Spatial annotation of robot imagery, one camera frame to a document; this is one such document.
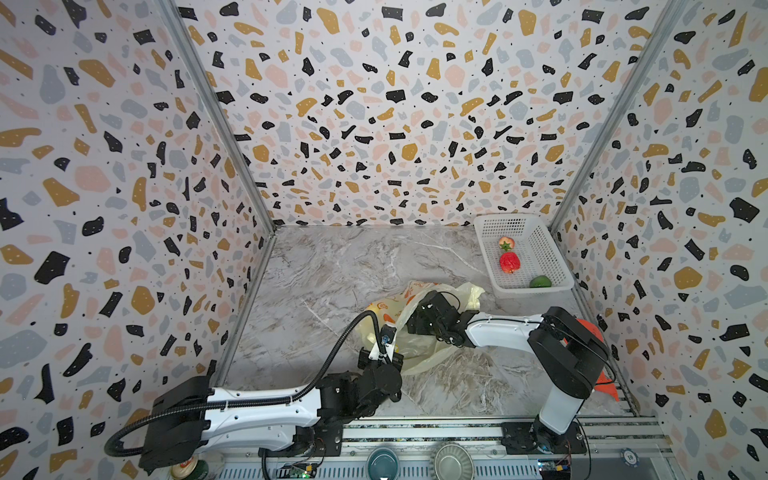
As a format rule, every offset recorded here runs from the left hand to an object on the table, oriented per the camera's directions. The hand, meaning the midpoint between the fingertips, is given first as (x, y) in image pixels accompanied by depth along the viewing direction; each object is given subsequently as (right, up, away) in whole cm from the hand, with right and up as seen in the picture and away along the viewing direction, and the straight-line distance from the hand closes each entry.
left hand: (396, 336), depth 75 cm
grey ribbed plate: (+13, -29, -4) cm, 32 cm away
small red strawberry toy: (+40, +25, +36) cm, 59 cm away
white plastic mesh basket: (+46, +20, +38) cm, 63 cm away
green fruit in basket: (+48, +12, +25) cm, 55 cm away
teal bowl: (-3, -29, -4) cm, 30 cm away
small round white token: (+57, -28, -3) cm, 63 cm away
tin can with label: (-43, -24, -13) cm, 51 cm away
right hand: (+4, +2, +17) cm, 17 cm away
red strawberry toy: (+39, +18, +29) cm, 52 cm away
